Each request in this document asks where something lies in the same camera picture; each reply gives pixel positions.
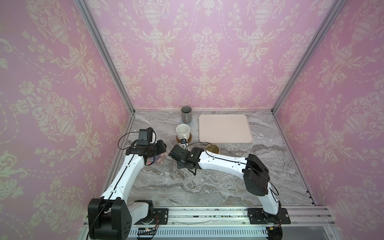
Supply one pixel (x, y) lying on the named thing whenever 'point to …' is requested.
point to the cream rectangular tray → (224, 129)
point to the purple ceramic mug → (157, 157)
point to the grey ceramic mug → (186, 114)
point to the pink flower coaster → (161, 159)
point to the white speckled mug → (183, 131)
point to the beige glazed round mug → (213, 148)
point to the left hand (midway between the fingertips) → (164, 146)
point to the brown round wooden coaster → (188, 141)
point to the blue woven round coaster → (190, 124)
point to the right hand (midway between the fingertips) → (182, 160)
